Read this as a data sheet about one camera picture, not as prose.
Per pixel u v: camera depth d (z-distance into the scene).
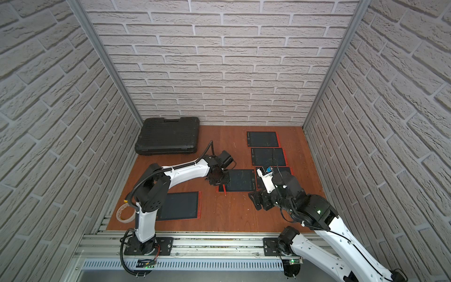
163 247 0.73
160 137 1.03
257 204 0.58
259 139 1.15
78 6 0.70
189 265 0.77
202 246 0.76
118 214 0.81
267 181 0.58
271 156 1.02
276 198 0.54
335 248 0.42
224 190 0.90
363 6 0.69
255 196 0.57
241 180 0.94
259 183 0.92
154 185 0.55
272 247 0.74
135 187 0.90
